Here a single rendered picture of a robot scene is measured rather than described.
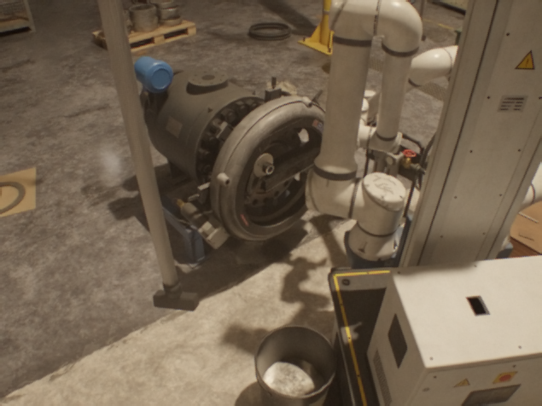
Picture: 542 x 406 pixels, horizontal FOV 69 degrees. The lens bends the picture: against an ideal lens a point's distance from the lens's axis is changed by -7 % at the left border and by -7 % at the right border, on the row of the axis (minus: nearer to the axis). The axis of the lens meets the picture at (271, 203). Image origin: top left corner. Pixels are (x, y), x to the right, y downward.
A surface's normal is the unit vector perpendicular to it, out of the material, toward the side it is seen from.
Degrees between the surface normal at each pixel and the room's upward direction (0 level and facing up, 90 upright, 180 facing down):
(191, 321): 0
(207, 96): 16
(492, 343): 0
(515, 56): 90
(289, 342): 87
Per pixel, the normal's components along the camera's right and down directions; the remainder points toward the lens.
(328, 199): -0.33, 0.46
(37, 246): 0.00, -0.77
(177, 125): -0.66, 0.01
